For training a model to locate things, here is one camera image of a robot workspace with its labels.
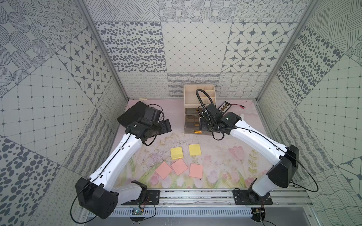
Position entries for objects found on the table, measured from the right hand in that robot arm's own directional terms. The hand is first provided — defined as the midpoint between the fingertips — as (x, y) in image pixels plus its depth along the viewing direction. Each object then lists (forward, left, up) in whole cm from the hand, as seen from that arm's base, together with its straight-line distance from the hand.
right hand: (206, 126), depth 80 cm
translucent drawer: (+9, +8, -12) cm, 17 cm away
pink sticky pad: (-19, +25, -20) cm, 37 cm away
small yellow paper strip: (+42, +51, -19) cm, 69 cm away
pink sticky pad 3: (-18, +5, -21) cm, 28 cm away
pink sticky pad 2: (-16, +16, -19) cm, 30 cm away
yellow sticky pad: (-7, +18, -20) cm, 28 cm away
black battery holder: (+34, -21, -18) cm, 44 cm away
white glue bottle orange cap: (+23, -31, -18) cm, 43 cm away
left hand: (-3, +21, +3) cm, 22 cm away
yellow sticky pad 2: (-4, +6, -22) cm, 23 cm away
